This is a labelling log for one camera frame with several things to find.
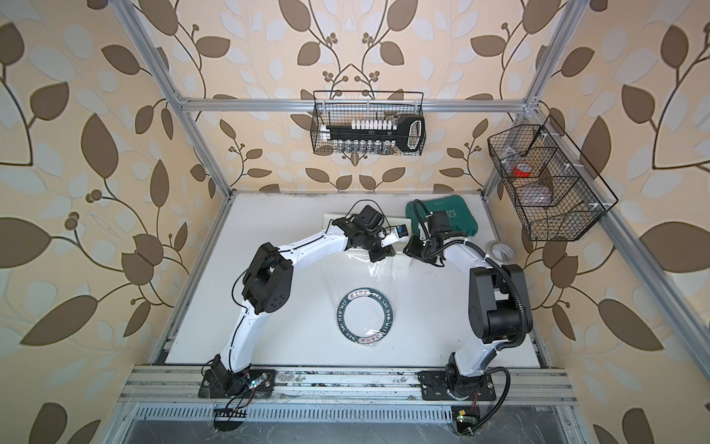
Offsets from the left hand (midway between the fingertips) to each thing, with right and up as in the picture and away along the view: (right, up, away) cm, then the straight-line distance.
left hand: (389, 245), depth 93 cm
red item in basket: (+39, +23, -12) cm, 47 cm away
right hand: (+8, -3, +2) cm, 8 cm away
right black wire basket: (+43, +15, -18) cm, 49 cm away
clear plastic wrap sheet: (-12, -9, -1) cm, 15 cm away
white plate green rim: (-8, -22, -6) cm, 24 cm away
